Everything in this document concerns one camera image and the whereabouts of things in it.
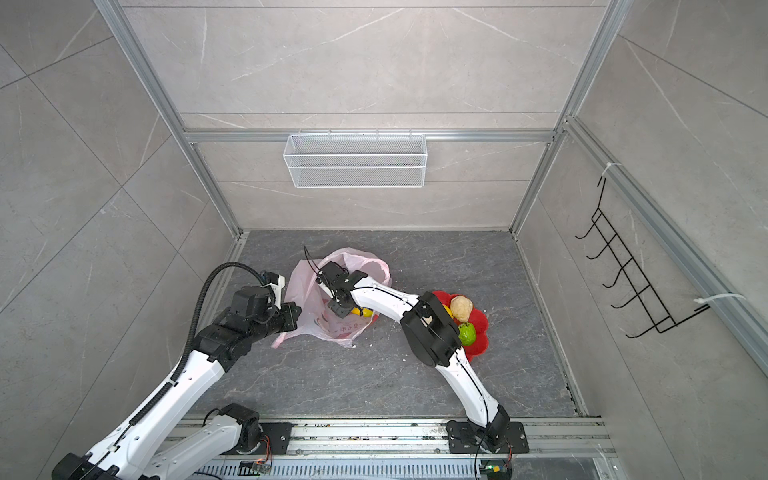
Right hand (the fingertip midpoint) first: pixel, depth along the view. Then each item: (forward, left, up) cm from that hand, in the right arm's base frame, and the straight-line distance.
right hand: (345, 299), depth 97 cm
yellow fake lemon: (-22, -27, +31) cm, 47 cm away
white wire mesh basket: (+39, -4, +27) cm, 47 cm away
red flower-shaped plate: (-8, -42, 0) cm, 43 cm away
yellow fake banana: (-19, -9, +25) cm, 32 cm away
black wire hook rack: (-9, -71, +28) cm, 77 cm away
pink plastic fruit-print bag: (-5, +10, +15) cm, 19 cm away
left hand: (-10, +9, +16) cm, 21 cm away
